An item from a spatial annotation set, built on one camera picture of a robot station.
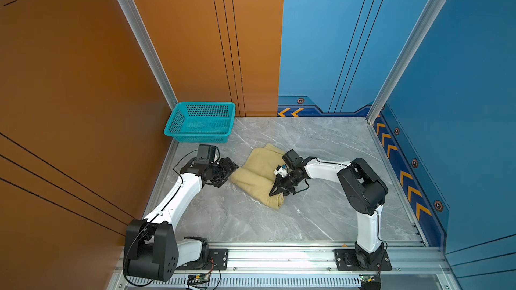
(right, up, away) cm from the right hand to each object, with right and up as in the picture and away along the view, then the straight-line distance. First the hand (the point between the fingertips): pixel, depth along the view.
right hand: (271, 194), depth 88 cm
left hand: (-16, +12, -2) cm, 20 cm away
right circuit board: (+35, -26, -17) cm, 47 cm away
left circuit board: (-26, -27, -15) cm, 41 cm away
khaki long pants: (-6, +8, +1) cm, 10 cm away
